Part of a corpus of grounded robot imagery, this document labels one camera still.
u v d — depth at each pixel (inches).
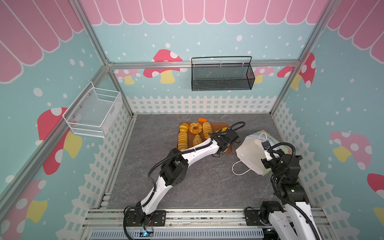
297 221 18.4
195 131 41.7
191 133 41.7
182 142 39.3
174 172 21.5
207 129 41.8
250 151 37.0
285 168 20.2
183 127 42.4
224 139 26.8
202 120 45.6
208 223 29.2
